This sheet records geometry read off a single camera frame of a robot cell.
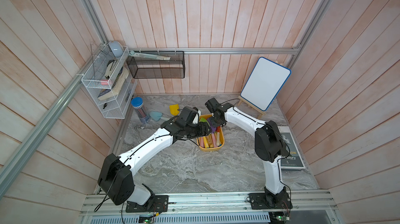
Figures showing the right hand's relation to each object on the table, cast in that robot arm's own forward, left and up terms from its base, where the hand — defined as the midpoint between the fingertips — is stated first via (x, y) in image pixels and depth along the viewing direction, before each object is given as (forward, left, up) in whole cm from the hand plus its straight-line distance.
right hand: (216, 120), depth 97 cm
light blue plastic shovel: (+8, +42, -5) cm, 43 cm away
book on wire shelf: (+3, +54, +27) cm, 60 cm away
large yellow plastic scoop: (-14, +7, -3) cm, 16 cm away
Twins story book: (-23, -42, -4) cm, 48 cm away
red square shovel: (-5, 0, -2) cm, 6 cm away
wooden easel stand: (+12, -24, 0) cm, 27 cm away
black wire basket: (+33, +49, +17) cm, 61 cm away
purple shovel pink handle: (-5, +2, -2) cm, 6 cm away
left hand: (-16, +7, +11) cm, 21 cm away
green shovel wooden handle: (+2, +9, -3) cm, 10 cm away
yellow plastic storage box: (-18, +4, -4) cm, 19 cm away
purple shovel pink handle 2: (-14, +10, -3) cm, 17 cm away
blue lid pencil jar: (+2, +47, +6) cm, 47 cm away
